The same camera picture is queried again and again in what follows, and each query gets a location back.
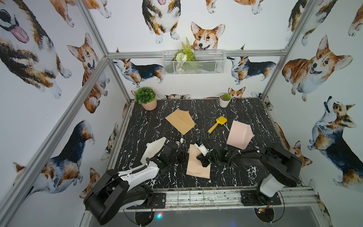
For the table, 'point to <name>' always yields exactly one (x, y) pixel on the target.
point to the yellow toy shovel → (220, 120)
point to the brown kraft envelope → (182, 120)
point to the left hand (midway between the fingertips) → (189, 152)
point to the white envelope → (152, 149)
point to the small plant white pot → (224, 99)
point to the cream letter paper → (194, 166)
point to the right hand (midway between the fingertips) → (196, 157)
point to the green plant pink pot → (146, 97)
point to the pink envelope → (240, 135)
